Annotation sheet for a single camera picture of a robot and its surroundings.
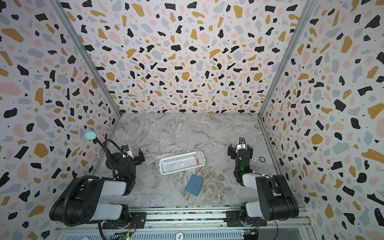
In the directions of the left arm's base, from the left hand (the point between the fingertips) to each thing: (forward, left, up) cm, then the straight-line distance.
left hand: (132, 148), depth 87 cm
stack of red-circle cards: (-5, -38, -9) cm, 40 cm away
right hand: (+3, -64, +1) cm, 64 cm away
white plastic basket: (-4, -28, -12) cm, 31 cm away
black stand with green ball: (-7, +8, +23) cm, 25 cm away
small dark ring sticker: (-2, -80, -12) cm, 81 cm away
